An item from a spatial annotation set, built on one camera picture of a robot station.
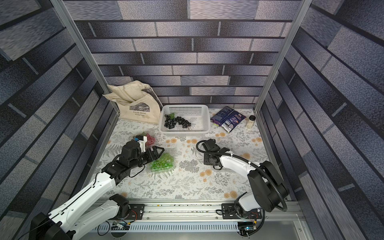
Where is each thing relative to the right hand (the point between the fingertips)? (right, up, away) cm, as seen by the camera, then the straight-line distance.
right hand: (208, 158), depth 91 cm
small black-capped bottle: (+32, +25, +13) cm, 43 cm away
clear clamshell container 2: (-23, +3, +3) cm, 23 cm away
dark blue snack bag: (+17, +26, +19) cm, 36 cm away
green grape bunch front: (-30, -2, -7) cm, 31 cm away
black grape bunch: (-25, +24, +12) cm, 37 cm away
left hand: (-27, +7, -13) cm, 30 cm away
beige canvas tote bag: (-45, +36, +2) cm, 58 cm away
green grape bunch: (-25, -1, -5) cm, 26 cm away
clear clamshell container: (-43, +15, +10) cm, 47 cm away
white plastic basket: (-16, +25, +20) cm, 35 cm away
